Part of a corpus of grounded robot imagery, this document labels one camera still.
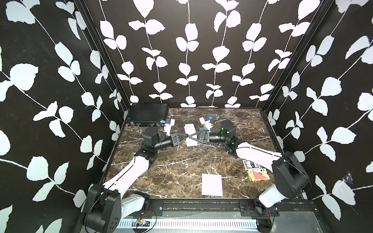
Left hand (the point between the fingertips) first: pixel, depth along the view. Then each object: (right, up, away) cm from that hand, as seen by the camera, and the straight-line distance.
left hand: (188, 135), depth 73 cm
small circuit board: (-23, -43, -2) cm, 49 cm away
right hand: (+1, -1, -1) cm, 2 cm away
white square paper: (+13, -30, +9) cm, 34 cm away
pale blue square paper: (0, +3, +3) cm, 4 cm away
